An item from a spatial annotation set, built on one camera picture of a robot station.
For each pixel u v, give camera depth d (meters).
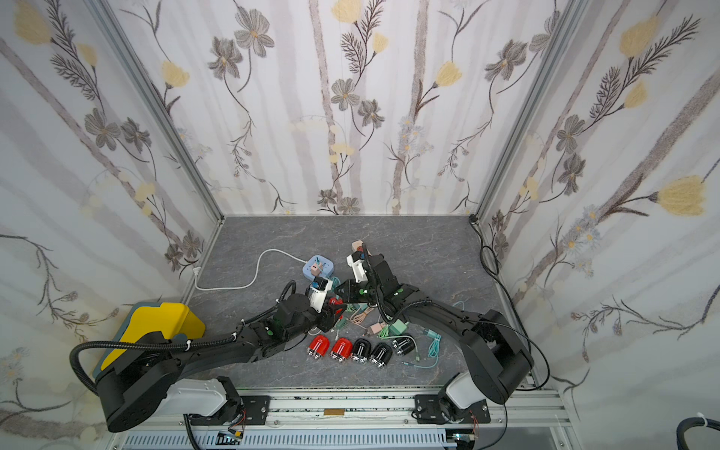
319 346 0.83
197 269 1.08
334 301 0.80
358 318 0.90
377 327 0.86
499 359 0.44
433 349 0.82
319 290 0.72
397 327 0.87
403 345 0.84
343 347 0.83
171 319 0.75
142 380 0.42
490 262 1.11
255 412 0.73
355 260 0.77
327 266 1.01
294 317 0.63
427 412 0.73
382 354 0.82
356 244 1.08
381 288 0.65
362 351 0.82
